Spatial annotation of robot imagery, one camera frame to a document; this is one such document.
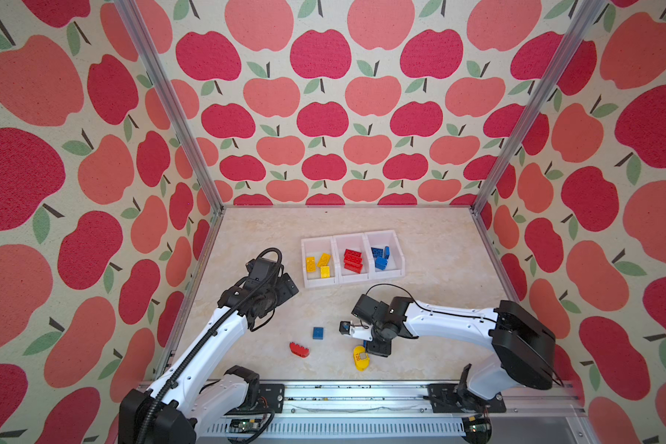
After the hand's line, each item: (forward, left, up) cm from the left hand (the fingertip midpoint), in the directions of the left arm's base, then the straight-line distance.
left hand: (290, 292), depth 81 cm
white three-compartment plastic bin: (+15, -15, -5) cm, 22 cm away
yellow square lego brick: (+19, -10, -11) cm, 24 cm away
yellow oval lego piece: (-18, -21, -11) cm, 29 cm away
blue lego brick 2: (+22, -34, -11) cm, 42 cm away
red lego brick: (+19, -20, -9) cm, 29 cm away
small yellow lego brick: (+17, -5, -11) cm, 21 cm away
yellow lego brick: (+13, -10, -10) cm, 19 cm away
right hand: (-10, -26, -11) cm, 30 cm away
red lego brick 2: (+16, -20, -9) cm, 27 cm away
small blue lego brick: (-8, -8, -11) cm, 16 cm away
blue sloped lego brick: (+17, -30, -9) cm, 36 cm away
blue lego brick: (+22, -30, -10) cm, 39 cm away
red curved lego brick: (-13, -2, -12) cm, 18 cm away
